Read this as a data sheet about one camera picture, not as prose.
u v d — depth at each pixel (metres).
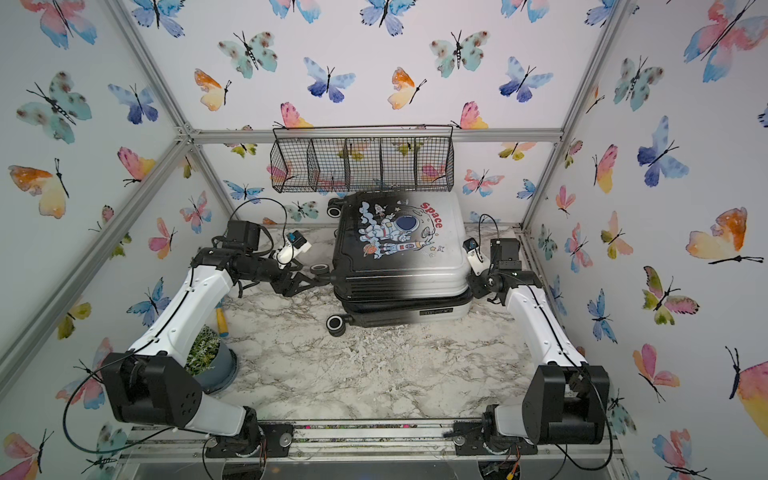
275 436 0.74
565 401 0.41
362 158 0.98
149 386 0.41
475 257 0.76
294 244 0.70
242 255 0.60
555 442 0.42
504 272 0.66
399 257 0.83
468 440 0.74
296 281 0.72
